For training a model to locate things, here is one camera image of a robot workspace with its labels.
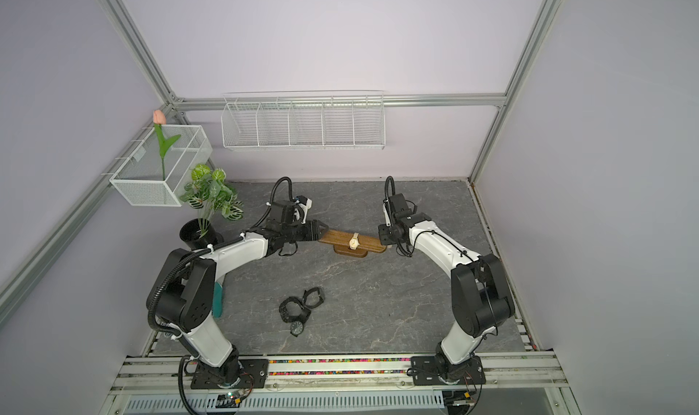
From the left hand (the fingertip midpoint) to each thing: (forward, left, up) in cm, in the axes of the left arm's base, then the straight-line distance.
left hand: (323, 228), depth 92 cm
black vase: (-1, +43, +3) cm, 43 cm away
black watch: (-18, +6, -10) cm, 21 cm away
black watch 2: (-27, +9, -10) cm, 30 cm away
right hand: (-2, -22, -1) cm, 22 cm away
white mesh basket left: (+12, +47, +21) cm, 52 cm away
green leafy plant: (+4, +32, +17) cm, 37 cm away
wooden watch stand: (-4, -5, -3) cm, 7 cm away
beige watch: (-5, -10, -2) cm, 11 cm away
